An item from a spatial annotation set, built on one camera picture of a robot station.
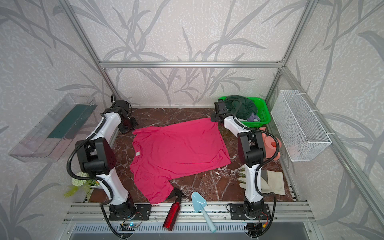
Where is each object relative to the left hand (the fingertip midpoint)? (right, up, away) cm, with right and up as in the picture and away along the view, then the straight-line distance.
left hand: (136, 122), depth 93 cm
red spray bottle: (+28, -44, -24) cm, 57 cm away
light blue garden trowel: (+40, -41, -17) cm, 59 cm away
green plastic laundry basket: (+87, +9, +17) cm, 89 cm away
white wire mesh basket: (+84, -5, -31) cm, 89 cm away
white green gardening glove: (+84, -34, -9) cm, 91 cm away
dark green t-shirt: (+71, +11, +14) cm, 73 cm away
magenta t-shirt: (+15, -20, 0) cm, 25 cm away
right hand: (+52, +8, +10) cm, 54 cm away
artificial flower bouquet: (-14, -30, -22) cm, 40 cm away
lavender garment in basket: (+79, +4, +14) cm, 80 cm away
